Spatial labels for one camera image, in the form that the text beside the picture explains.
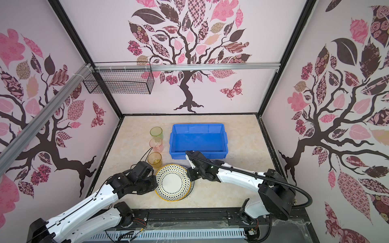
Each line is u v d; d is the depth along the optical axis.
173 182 0.83
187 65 0.93
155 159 0.85
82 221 0.45
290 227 0.72
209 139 1.06
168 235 0.70
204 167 0.62
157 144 1.01
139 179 0.59
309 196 0.39
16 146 0.52
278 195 0.42
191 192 0.78
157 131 1.05
